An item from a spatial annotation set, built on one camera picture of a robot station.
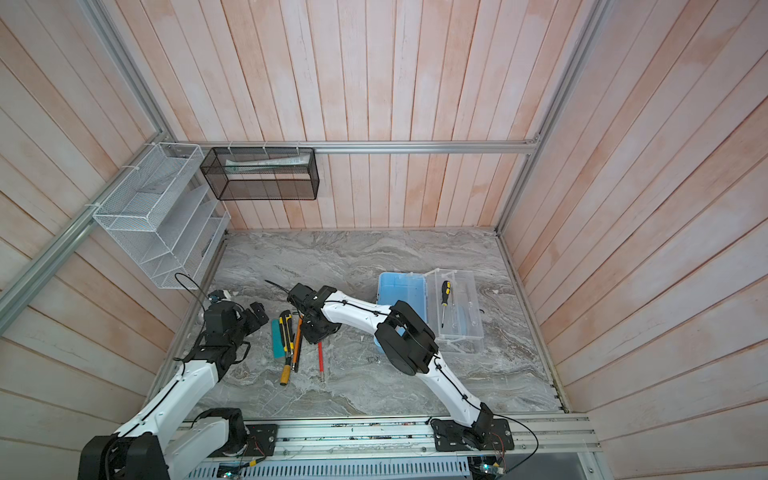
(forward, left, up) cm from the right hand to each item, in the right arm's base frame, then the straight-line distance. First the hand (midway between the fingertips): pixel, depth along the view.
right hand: (316, 336), depth 92 cm
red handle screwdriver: (-7, -3, +1) cm, 8 cm away
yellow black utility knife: (0, +9, +3) cm, 9 cm away
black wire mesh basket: (+50, +23, +26) cm, 61 cm away
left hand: (+2, +18, +9) cm, 20 cm away
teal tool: (-5, +11, +1) cm, 12 cm away
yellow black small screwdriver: (+10, -40, +12) cm, 43 cm away
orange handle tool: (-2, +5, +1) cm, 6 cm away
